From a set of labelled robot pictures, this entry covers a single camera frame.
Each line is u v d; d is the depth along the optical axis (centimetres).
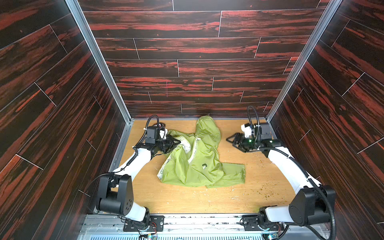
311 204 41
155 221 74
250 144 70
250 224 73
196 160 98
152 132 68
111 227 73
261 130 63
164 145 75
